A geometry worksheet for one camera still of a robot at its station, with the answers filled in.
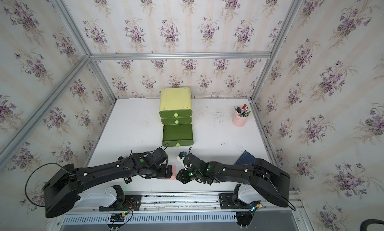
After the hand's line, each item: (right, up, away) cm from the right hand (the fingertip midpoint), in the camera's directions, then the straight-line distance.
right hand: (178, 179), depth 78 cm
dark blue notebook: (+40, +8, +11) cm, 42 cm away
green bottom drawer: (-2, +21, +15) cm, 26 cm away
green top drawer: (-2, +35, +8) cm, 36 cm away
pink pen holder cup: (+39, +29, +20) cm, 53 cm away
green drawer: (-2, +30, +14) cm, 33 cm away
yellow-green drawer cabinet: (-3, +44, +13) cm, 46 cm away
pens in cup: (+43, +35, +21) cm, 59 cm away
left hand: (-5, 0, +1) cm, 6 cm away
